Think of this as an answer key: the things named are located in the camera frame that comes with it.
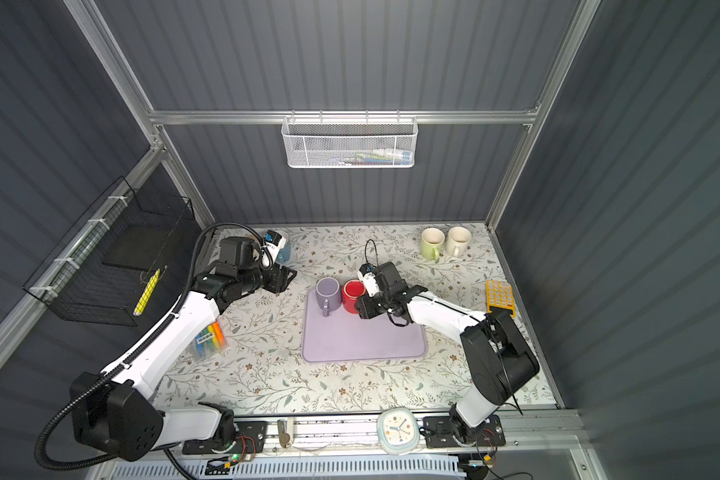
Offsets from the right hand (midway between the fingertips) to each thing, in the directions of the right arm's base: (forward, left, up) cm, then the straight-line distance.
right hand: (365, 304), depth 90 cm
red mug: (+5, +4, +1) cm, 6 cm away
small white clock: (-32, -8, -5) cm, 34 cm away
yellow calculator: (+8, -45, -7) cm, 46 cm away
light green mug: (+25, -23, 0) cm, 34 cm away
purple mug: (+3, +12, +1) cm, 12 cm away
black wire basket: (-3, +64, +22) cm, 67 cm away
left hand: (+3, +22, +14) cm, 26 cm away
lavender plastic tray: (-5, +8, -12) cm, 15 cm away
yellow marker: (-7, +50, +22) cm, 55 cm away
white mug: (+24, -32, +1) cm, 40 cm away
